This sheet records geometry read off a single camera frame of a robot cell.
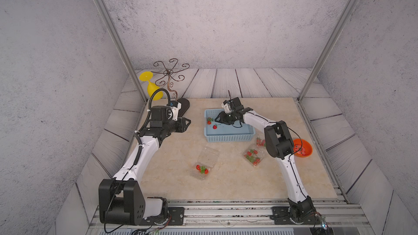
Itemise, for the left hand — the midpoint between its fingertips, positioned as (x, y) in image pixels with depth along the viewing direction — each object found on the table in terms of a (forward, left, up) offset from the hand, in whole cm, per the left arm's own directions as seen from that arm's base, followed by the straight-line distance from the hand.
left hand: (190, 121), depth 83 cm
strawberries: (-18, -5, -18) cm, 26 cm away
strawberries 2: (-10, -32, -20) cm, 39 cm away
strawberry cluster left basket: (+14, -9, -20) cm, 26 cm away
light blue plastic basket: (+6, -16, -20) cm, 26 cm away
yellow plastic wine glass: (+23, +23, +11) cm, 34 cm away
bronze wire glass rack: (+28, +13, +10) cm, 32 cm away
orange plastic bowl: (-7, -61, -17) cm, 63 cm away
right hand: (+13, -14, -15) cm, 24 cm away
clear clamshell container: (-11, -8, -21) cm, 25 cm away
